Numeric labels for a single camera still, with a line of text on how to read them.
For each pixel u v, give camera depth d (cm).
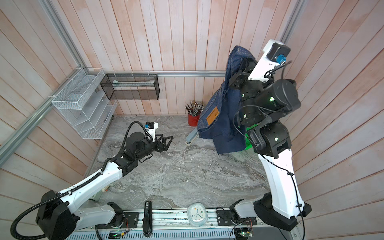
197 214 73
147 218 71
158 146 66
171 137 73
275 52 30
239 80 38
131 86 104
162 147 67
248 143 82
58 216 38
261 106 31
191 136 101
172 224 73
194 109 101
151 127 65
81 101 70
